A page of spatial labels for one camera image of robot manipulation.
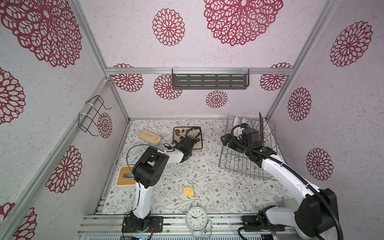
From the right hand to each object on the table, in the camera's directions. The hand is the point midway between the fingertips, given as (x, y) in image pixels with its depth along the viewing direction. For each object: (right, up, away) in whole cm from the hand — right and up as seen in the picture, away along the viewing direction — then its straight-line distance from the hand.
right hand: (226, 137), depth 82 cm
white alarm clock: (-17, -40, -10) cm, 44 cm away
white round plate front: (+10, +10, +15) cm, 21 cm away
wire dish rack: (+11, -17, +13) cm, 24 cm away
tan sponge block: (-49, -1, +23) cm, 54 cm away
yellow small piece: (-21, -30, 0) cm, 36 cm away
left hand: (-21, -4, +20) cm, 30 cm away
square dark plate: (+32, +4, +26) cm, 41 cm away
